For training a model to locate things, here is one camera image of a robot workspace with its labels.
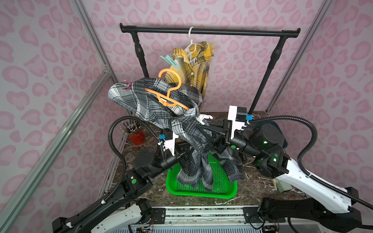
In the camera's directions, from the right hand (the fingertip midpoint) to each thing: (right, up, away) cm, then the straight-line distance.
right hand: (197, 130), depth 45 cm
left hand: (+1, -6, +9) cm, 11 cm away
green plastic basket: (+16, -34, +38) cm, 53 cm away
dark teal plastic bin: (+58, +3, +61) cm, 84 cm away
